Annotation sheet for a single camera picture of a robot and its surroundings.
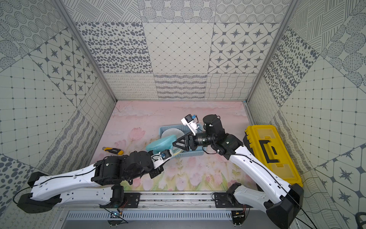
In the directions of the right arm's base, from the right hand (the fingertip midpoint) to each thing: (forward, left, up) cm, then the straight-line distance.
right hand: (176, 144), depth 63 cm
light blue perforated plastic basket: (+8, -11, -23) cm, 27 cm away
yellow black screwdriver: (+9, +44, -26) cm, 52 cm away
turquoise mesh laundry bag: (+1, +7, -1) cm, 7 cm away
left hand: (-4, +4, -3) cm, 6 cm away
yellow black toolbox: (+9, -48, -13) cm, 50 cm away
